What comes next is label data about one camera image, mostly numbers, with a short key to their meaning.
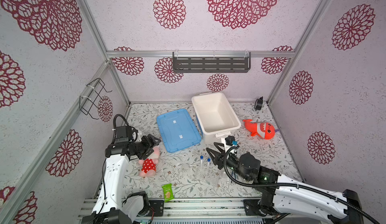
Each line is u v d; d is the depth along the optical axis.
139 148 0.65
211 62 0.96
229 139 0.56
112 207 0.39
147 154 0.73
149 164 0.82
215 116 1.14
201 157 0.75
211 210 0.75
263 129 0.95
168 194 0.78
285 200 0.60
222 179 0.84
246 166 0.50
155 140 0.71
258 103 1.13
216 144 0.68
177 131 1.05
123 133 0.60
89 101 0.75
